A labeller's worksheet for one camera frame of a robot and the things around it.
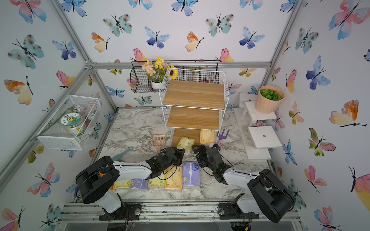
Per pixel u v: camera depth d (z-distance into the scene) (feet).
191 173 2.69
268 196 1.40
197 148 2.59
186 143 2.99
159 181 2.58
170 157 2.20
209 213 2.43
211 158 2.20
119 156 3.20
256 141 2.72
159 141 3.33
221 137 3.39
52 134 2.11
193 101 2.20
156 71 2.79
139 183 2.64
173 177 2.27
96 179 1.50
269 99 2.54
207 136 3.21
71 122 2.15
